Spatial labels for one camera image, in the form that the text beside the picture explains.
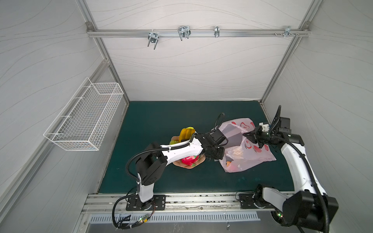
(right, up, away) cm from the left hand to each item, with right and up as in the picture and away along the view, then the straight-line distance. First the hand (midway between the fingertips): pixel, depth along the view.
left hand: (221, 158), depth 79 cm
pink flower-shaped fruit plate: (-11, -2, +4) cm, 12 cm away
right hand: (+12, +14, -2) cm, 18 cm away
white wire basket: (-68, +22, -9) cm, 72 cm away
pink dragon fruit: (-17, -1, +1) cm, 17 cm away
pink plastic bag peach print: (+9, +5, -6) cm, 12 cm away
